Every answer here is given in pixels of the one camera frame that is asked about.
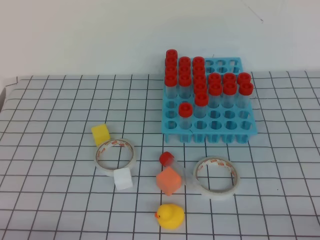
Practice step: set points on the red capped test tube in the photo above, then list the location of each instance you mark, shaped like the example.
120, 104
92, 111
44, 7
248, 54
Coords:
168, 160

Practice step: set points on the front red capped tube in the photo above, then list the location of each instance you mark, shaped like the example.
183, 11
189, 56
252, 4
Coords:
185, 112

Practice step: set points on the blue test tube rack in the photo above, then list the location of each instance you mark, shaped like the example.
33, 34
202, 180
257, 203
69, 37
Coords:
220, 78

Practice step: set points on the red capped tube back left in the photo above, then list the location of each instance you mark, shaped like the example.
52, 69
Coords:
172, 53

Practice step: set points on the red capped tube far right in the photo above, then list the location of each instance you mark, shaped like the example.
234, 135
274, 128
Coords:
244, 92

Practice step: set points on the yellow foam cube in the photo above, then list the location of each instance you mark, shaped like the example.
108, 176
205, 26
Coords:
100, 134

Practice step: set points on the orange foam cube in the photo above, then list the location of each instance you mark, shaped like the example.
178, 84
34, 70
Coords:
169, 181

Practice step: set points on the white foam cube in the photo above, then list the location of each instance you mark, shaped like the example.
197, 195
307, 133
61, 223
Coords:
122, 178

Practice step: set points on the right white tape roll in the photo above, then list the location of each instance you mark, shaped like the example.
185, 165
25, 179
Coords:
219, 162

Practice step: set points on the yellow rubber duck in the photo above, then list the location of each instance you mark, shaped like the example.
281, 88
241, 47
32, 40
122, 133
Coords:
170, 216

